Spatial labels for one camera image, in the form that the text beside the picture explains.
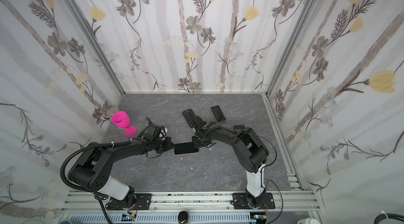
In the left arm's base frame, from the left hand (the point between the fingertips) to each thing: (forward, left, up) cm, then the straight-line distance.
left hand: (173, 141), depth 92 cm
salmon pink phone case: (-7, -8, -1) cm, 10 cm away
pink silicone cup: (+10, +30, +8) cm, 33 cm away
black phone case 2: (+11, -42, -3) cm, 44 cm away
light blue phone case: (+26, -31, -2) cm, 41 cm away
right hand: (0, -12, +2) cm, 12 cm away
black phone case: (+22, -9, -5) cm, 24 cm away
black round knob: (-37, -8, +8) cm, 39 cm away
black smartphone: (+21, -29, -1) cm, 36 cm away
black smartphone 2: (-3, -5, -2) cm, 6 cm away
